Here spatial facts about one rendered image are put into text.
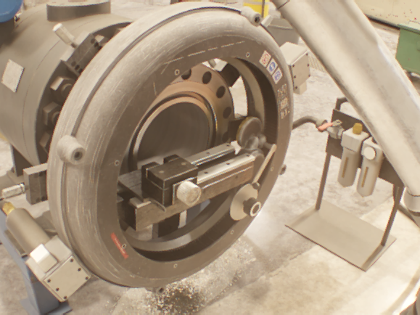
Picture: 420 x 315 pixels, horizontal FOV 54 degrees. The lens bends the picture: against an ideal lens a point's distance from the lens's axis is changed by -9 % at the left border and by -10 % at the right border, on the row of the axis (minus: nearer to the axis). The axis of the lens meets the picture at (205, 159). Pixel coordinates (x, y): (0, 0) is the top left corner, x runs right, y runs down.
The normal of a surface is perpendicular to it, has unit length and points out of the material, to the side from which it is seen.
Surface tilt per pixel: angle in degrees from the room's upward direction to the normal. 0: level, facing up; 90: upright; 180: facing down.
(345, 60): 97
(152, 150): 31
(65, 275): 90
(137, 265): 90
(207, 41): 90
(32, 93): 65
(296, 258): 0
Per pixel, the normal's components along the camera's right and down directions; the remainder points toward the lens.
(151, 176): -0.72, 0.27
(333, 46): -0.46, 0.55
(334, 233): 0.05, -0.87
